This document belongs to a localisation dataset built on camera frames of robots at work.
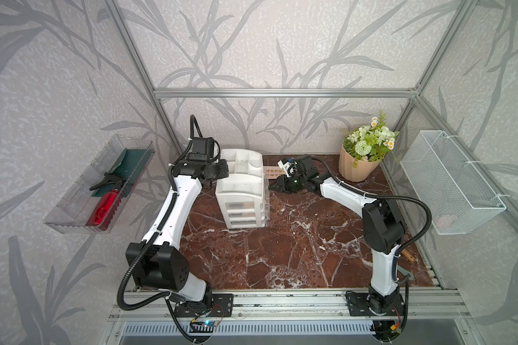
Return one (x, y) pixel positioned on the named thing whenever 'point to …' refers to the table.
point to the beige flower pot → (349, 172)
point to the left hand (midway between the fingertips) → (224, 168)
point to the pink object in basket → (442, 221)
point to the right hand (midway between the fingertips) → (269, 186)
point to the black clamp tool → (110, 178)
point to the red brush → (105, 210)
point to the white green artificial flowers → (372, 142)
